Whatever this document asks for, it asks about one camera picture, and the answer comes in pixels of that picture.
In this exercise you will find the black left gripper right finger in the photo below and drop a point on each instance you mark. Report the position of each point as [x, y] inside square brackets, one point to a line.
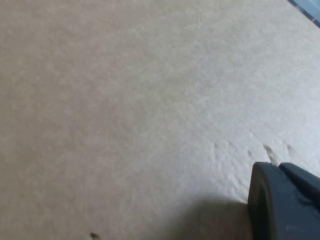
[307, 183]

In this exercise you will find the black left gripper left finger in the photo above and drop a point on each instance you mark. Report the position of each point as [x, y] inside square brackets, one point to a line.
[277, 209]

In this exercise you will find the brown cardboard drawer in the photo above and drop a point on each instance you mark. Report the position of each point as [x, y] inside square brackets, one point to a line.
[142, 119]

